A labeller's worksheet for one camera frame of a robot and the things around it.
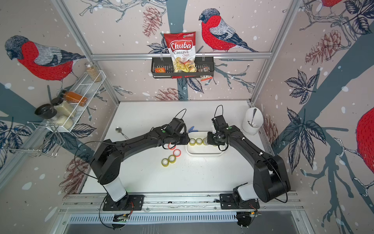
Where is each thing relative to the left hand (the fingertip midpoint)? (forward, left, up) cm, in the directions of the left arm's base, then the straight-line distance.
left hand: (191, 138), depth 86 cm
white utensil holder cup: (+15, -42, -3) cm, 45 cm away
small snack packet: (+32, -9, +21) cm, 39 cm away
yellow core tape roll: (-9, +12, -11) cm, 19 cm away
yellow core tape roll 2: (-11, +16, -11) cm, 23 cm away
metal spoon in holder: (+19, -42, +3) cm, 46 cm away
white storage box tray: (-5, -10, -7) cm, 13 cm away
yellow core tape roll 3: (+2, -1, -9) cm, 10 cm away
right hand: (0, -11, -2) cm, 11 cm away
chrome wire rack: (-12, +69, +11) cm, 71 cm away
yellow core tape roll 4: (+3, -5, -10) cm, 12 cm away
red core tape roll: (-11, +10, +8) cm, 17 cm away
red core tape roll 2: (-4, +10, -11) cm, 15 cm away
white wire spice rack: (+23, +64, +20) cm, 71 cm away
